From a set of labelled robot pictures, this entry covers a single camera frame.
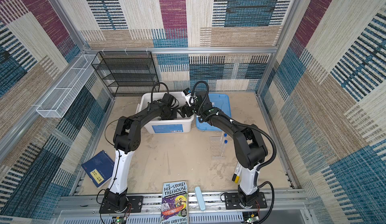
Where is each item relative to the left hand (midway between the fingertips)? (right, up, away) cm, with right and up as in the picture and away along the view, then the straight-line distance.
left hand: (175, 114), depth 105 cm
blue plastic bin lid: (+33, +10, +10) cm, 36 cm away
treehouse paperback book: (+4, -42, -35) cm, 54 cm away
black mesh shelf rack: (-35, +30, +4) cm, 46 cm away
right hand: (+6, +5, -16) cm, 18 cm away
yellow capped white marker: (+37, -30, -23) cm, 53 cm away
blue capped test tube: (+29, -13, -27) cm, 42 cm away
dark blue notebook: (-40, -29, -20) cm, 53 cm away
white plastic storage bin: (-7, -6, -16) cm, 18 cm away
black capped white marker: (+35, -30, -23) cm, 52 cm away
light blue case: (+16, -39, -32) cm, 53 cm away
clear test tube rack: (+27, -18, -14) cm, 36 cm away
